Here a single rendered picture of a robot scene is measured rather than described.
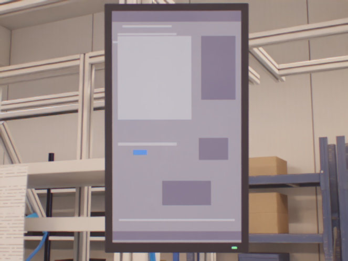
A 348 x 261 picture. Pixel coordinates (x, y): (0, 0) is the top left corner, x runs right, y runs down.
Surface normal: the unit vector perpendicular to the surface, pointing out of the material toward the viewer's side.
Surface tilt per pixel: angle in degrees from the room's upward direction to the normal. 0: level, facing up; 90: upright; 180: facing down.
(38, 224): 90
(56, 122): 90
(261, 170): 90
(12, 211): 89
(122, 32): 101
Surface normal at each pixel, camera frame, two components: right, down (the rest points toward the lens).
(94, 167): -0.43, -0.17
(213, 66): -0.01, 0.01
